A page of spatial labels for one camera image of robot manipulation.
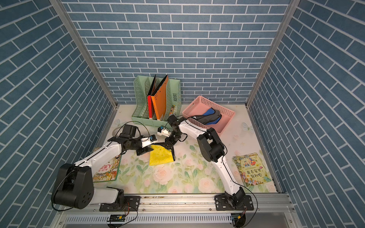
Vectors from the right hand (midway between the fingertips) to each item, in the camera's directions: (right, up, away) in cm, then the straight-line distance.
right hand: (167, 146), depth 94 cm
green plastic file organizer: (+2, +33, +22) cm, 39 cm away
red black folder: (-9, +31, -9) cm, 33 cm away
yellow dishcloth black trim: (-4, -5, -5) cm, 8 cm away
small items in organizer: (0, +25, +21) cm, 33 cm away
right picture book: (+53, -13, -8) cm, 55 cm away
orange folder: (-4, +31, -7) cm, 32 cm away
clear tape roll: (-37, +9, +6) cm, 39 cm away
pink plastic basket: (+25, +30, +25) cm, 47 cm away
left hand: (-8, +3, -6) cm, 11 cm away
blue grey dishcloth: (+31, +20, +11) cm, 39 cm away
